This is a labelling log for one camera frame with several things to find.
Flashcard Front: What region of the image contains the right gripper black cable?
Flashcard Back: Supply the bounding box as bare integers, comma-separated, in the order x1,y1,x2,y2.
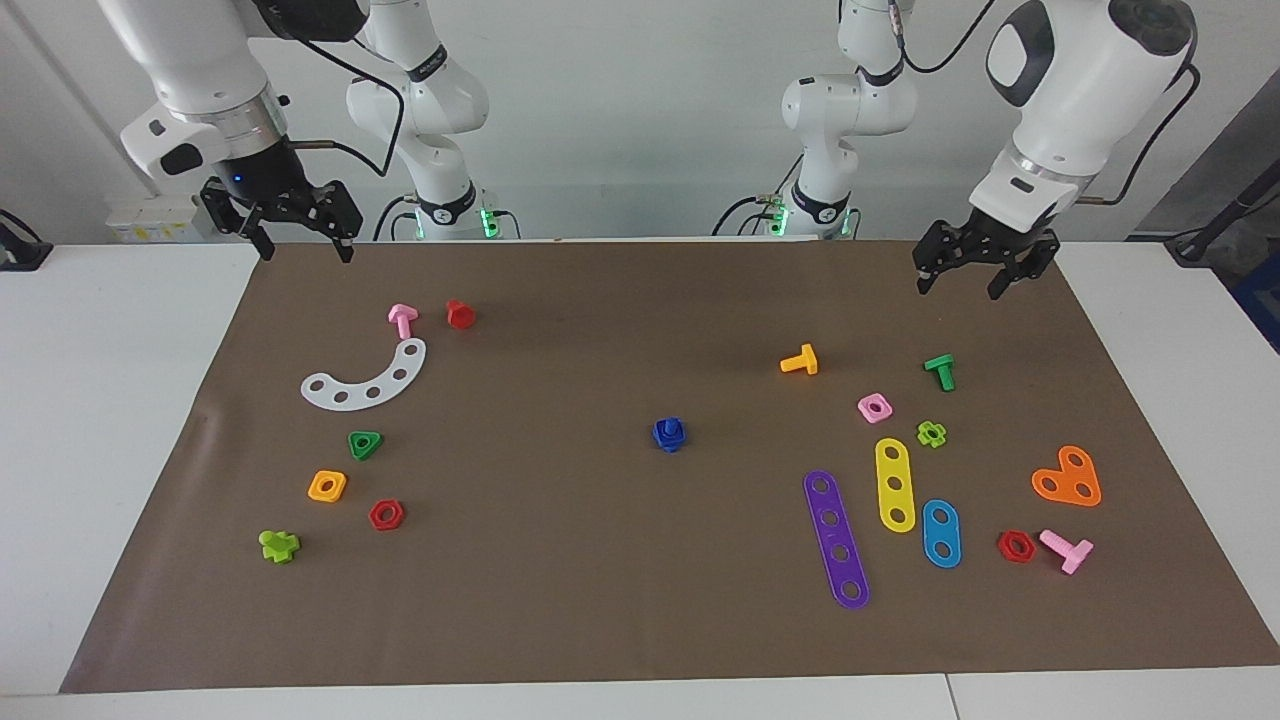
285,20,406,179

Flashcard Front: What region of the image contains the black stand pole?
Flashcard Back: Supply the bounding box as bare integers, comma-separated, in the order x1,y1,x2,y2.
1165,165,1280,266

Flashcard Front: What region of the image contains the yellow three-hole strip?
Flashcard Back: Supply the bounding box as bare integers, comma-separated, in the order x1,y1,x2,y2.
874,437,917,534

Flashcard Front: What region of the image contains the black right base cable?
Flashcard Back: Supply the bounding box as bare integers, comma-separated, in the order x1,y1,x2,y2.
373,193,421,243

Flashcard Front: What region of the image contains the purple four-hole strip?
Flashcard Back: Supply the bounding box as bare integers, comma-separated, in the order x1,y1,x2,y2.
803,470,871,610

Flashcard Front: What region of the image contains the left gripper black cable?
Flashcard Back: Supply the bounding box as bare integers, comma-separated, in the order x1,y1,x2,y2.
885,0,1201,206

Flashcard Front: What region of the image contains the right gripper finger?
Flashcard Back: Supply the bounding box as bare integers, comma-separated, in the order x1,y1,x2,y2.
300,180,363,265
200,183,276,263

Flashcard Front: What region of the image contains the blue two-hole strip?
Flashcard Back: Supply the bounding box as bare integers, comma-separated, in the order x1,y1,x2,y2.
921,499,963,569

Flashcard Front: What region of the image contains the white wall socket box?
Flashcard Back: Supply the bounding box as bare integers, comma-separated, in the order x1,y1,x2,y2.
105,195,216,244

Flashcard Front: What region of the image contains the orange three-hole corner plate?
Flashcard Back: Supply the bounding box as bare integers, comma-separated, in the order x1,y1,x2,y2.
1031,445,1103,508

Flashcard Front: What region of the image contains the brown table mat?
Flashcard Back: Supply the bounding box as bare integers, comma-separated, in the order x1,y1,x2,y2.
58,238,1280,695

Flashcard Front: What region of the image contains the blue crate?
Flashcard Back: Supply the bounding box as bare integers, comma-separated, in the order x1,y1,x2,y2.
1230,265,1280,351

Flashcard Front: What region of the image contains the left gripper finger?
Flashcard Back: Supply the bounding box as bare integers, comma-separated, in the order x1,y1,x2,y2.
988,235,1061,301
912,222,956,296

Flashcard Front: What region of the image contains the black base cable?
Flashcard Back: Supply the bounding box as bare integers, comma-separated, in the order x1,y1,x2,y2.
712,193,773,239
373,193,421,243

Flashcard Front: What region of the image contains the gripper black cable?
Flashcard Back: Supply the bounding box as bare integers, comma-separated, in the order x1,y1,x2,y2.
885,0,1201,206
285,20,406,179

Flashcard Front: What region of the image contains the white curved five-hole plate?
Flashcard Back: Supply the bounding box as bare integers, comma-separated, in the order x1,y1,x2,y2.
300,337,428,412

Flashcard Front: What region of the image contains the black clamp base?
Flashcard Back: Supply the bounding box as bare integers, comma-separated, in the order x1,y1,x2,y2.
0,208,53,273

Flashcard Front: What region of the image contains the black left base cable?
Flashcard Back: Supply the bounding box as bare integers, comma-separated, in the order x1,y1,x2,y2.
712,193,773,239

